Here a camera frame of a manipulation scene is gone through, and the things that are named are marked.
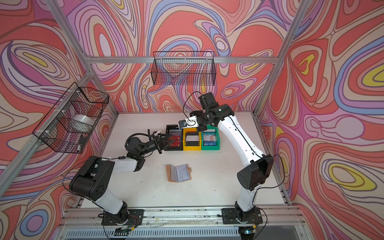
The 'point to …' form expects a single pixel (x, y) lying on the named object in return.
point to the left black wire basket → (69, 125)
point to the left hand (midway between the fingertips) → (173, 140)
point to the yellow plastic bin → (186, 148)
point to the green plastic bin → (218, 140)
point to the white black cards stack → (192, 138)
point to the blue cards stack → (209, 138)
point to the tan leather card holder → (178, 173)
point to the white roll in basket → (81, 123)
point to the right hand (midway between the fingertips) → (191, 124)
